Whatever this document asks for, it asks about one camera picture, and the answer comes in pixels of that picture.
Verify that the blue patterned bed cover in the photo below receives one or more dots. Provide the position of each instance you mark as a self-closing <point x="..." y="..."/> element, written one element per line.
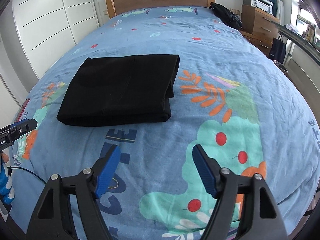
<point x="228" y="97"/>

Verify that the dark blue shopping bag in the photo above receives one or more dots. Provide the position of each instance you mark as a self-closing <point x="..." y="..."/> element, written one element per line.
<point x="278" y="49"/>

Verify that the white wardrobe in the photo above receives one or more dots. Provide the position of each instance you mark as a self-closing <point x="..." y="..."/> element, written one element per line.
<point x="48" y="29"/>

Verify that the black backpack on bed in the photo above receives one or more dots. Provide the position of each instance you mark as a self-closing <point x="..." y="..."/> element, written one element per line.
<point x="226" y="16"/>

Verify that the wooden drawer dresser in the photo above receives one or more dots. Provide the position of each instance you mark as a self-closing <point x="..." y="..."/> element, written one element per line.
<point x="258" y="27"/>

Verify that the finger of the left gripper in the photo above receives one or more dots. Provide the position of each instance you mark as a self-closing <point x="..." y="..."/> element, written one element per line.
<point x="18" y="129"/>

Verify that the white printer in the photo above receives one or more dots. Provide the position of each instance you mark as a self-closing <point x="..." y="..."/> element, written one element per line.
<point x="264" y="5"/>

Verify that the left gloved hand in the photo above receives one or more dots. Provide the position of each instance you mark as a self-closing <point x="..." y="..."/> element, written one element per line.
<point x="7" y="190"/>

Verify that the black pants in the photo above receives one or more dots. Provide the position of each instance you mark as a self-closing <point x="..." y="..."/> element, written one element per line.
<point x="112" y="91"/>

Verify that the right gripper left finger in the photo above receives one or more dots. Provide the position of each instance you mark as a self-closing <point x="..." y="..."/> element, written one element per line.
<point x="52" y="216"/>

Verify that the red phone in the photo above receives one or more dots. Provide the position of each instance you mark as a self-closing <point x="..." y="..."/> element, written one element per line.
<point x="21" y="110"/>

